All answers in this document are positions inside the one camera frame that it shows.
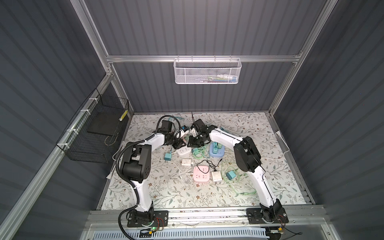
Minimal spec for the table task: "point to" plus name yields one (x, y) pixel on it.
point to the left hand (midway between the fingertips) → (182, 141)
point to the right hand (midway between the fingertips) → (189, 147)
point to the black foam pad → (106, 122)
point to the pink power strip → (201, 173)
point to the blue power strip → (216, 149)
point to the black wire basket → (94, 135)
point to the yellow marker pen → (121, 119)
